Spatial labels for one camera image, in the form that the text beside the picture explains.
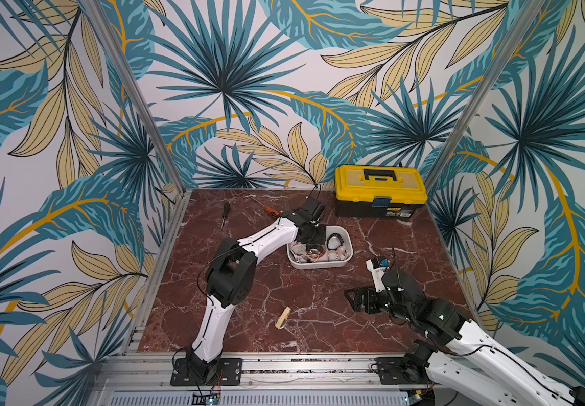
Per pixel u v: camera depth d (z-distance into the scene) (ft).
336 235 3.29
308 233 2.36
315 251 3.13
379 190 3.36
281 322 2.66
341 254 3.12
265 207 3.65
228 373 2.41
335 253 3.18
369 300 2.13
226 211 3.60
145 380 2.37
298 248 3.17
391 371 2.40
